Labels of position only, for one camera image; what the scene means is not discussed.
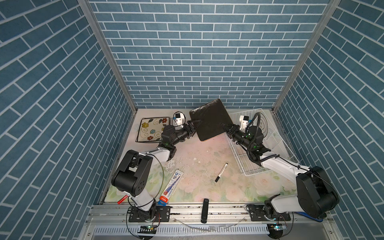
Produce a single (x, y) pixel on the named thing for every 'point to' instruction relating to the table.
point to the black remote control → (205, 211)
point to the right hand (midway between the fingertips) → (220, 123)
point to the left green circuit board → (147, 229)
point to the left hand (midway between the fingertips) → (201, 124)
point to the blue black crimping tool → (318, 220)
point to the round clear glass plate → (263, 124)
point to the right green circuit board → (276, 229)
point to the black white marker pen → (218, 176)
